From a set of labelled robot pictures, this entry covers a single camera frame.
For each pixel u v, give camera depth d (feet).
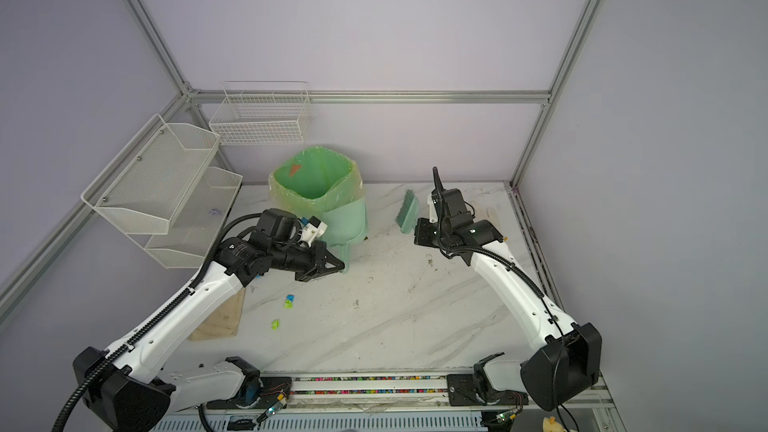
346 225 2.51
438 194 1.91
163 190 2.56
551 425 2.17
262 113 3.13
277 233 1.88
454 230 1.87
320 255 2.05
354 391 2.46
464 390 2.40
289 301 2.91
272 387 2.42
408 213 2.86
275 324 2.76
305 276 2.13
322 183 3.49
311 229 2.27
